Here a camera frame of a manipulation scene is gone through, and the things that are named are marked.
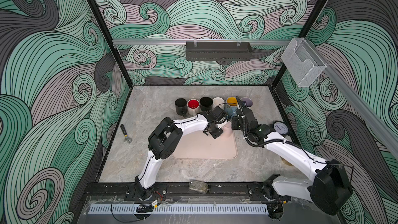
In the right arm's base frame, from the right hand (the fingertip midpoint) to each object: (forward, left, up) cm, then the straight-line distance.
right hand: (235, 117), depth 84 cm
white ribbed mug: (+19, +7, -10) cm, 22 cm away
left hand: (-2, +8, -12) cm, 15 cm away
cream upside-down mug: (+17, +24, -11) cm, 31 cm away
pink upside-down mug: (-4, +4, -5) cm, 8 cm away
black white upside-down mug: (+14, +16, -6) cm, 22 cm away
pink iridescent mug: (+15, -12, -5) cm, 20 cm away
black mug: (+13, +32, -7) cm, 35 cm away
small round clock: (+1, -31, -14) cm, 34 cm away
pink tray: (-10, +20, -16) cm, 27 cm away
